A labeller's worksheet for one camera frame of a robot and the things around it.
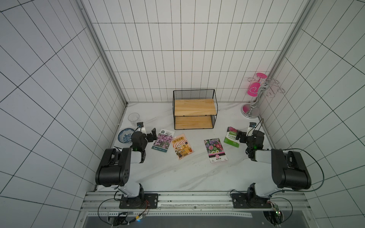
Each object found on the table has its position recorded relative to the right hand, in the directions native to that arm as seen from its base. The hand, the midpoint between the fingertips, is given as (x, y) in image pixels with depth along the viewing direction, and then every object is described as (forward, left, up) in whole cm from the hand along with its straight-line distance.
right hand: (240, 128), depth 95 cm
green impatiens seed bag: (-4, +6, -6) cm, 9 cm away
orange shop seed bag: (-12, +39, -6) cm, 42 cm away
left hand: (-5, +64, 0) cm, 64 cm away
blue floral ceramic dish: (-8, +80, -3) cm, 81 cm away
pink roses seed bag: (-14, +17, -6) cm, 23 cm away
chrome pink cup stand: (+24, -13, +16) cm, 32 cm away
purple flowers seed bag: (-8, +53, -5) cm, 53 cm away
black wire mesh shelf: (+8, +33, +9) cm, 35 cm away
